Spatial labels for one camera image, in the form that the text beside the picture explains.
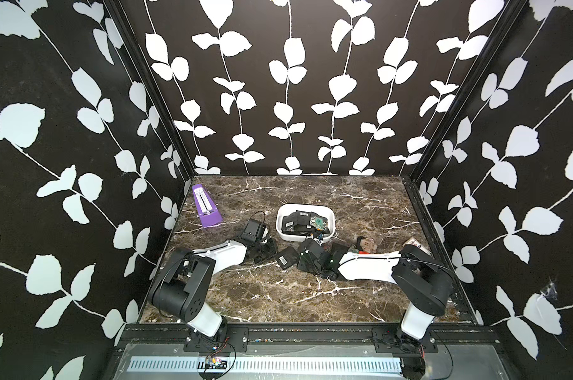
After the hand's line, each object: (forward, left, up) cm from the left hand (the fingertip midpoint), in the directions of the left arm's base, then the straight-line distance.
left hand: (282, 248), depth 92 cm
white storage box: (+17, -20, +1) cm, 26 cm away
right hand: (-4, -5, 0) cm, 6 cm away
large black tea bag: (+11, -9, +1) cm, 14 cm away
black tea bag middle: (-2, -2, -3) cm, 4 cm away
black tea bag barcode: (+1, -24, -6) cm, 24 cm away
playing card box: (+2, -54, -1) cm, 54 cm away
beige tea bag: (+1, -36, -2) cm, 36 cm away
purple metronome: (+16, +31, +3) cm, 35 cm away
